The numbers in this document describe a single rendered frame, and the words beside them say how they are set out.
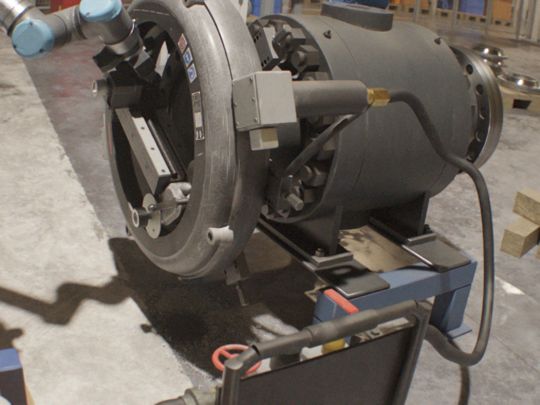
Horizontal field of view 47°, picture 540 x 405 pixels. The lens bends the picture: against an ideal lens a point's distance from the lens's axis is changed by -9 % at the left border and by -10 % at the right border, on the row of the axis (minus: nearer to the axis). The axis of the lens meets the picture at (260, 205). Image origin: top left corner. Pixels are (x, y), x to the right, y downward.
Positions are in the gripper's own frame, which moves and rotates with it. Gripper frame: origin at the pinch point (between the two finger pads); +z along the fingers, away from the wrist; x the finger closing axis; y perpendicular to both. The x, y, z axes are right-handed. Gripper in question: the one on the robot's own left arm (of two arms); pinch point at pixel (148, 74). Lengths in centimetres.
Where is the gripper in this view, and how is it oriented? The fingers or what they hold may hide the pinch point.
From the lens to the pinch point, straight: 178.0
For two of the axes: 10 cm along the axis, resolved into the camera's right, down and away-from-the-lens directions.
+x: -5.8, -6.9, 4.3
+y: 7.8, -6.3, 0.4
